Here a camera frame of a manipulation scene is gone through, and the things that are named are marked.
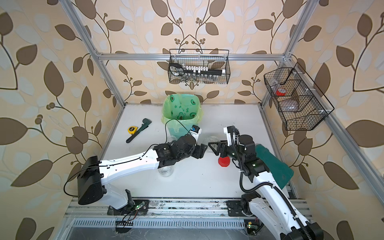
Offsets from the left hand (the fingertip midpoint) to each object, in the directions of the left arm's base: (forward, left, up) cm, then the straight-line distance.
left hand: (202, 143), depth 76 cm
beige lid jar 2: (-9, +20, -17) cm, 27 cm away
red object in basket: (+25, -43, +14) cm, 52 cm away
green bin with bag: (+30, +14, -10) cm, 34 cm away
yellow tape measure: (+21, +48, -19) cm, 56 cm away
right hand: (0, -6, 0) cm, 6 cm away
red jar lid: (-2, -14, -19) cm, 23 cm away
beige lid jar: (0, -5, +3) cm, 6 cm away
